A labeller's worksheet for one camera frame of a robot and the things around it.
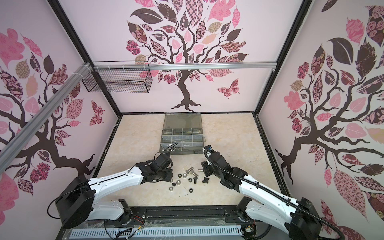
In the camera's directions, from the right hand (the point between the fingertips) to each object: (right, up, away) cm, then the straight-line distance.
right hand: (204, 159), depth 80 cm
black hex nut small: (-8, -13, +5) cm, 16 cm away
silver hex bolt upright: (-10, -8, +8) cm, 15 cm away
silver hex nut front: (-19, -17, +3) cm, 26 cm away
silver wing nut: (-22, +3, +18) cm, 28 cm away
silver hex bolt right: (-2, -9, +10) cm, 13 cm away
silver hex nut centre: (-15, -14, +5) cm, 21 cm away
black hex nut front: (-8, -17, +1) cm, 19 cm away
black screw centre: (-5, -13, +5) cm, 15 cm away
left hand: (-20, -11, +4) cm, 23 cm away
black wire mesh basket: (-54, +51, +15) cm, 76 cm away
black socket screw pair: (+1, -13, +5) cm, 14 cm away
